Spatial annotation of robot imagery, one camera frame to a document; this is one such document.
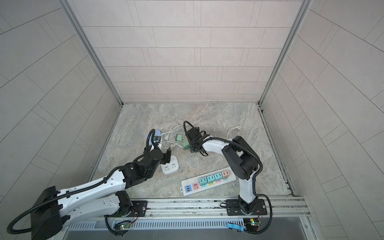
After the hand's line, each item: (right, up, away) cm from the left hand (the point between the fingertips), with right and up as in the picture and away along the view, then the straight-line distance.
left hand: (168, 146), depth 79 cm
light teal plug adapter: (+26, -15, -4) cm, 30 cm away
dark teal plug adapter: (+22, -15, -5) cm, 28 cm away
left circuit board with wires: (-16, -31, -15) cm, 38 cm away
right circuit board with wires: (+41, -34, -11) cm, 54 cm away
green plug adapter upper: (+3, +2, +16) cm, 17 cm away
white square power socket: (+2, -12, +3) cm, 13 cm away
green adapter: (+9, -2, +12) cm, 15 cm away
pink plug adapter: (+30, -14, -3) cm, 33 cm away
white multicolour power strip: (+15, -19, -2) cm, 25 cm away
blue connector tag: (+33, -33, -14) cm, 48 cm away
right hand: (+15, -4, +17) cm, 23 cm away
